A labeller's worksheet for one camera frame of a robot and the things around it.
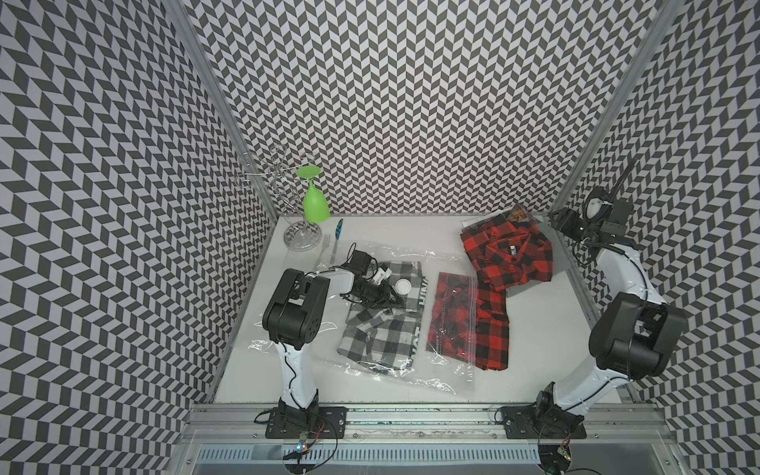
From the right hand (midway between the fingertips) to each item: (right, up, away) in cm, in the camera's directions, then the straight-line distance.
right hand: (557, 220), depth 88 cm
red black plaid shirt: (-32, -31, -1) cm, 44 cm away
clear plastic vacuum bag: (-35, -42, -9) cm, 55 cm away
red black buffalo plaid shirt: (-12, -10, +9) cm, 18 cm away
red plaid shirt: (-5, +1, +18) cm, 19 cm away
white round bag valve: (-46, -21, +6) cm, 51 cm away
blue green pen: (-71, -2, +27) cm, 76 cm away
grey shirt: (+5, -11, +7) cm, 14 cm away
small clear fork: (-75, -5, +23) cm, 78 cm away
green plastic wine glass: (-74, +4, +4) cm, 74 cm away
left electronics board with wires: (-69, -52, -21) cm, 89 cm away
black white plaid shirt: (-51, -35, -2) cm, 62 cm away
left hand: (-48, -27, +5) cm, 56 cm away
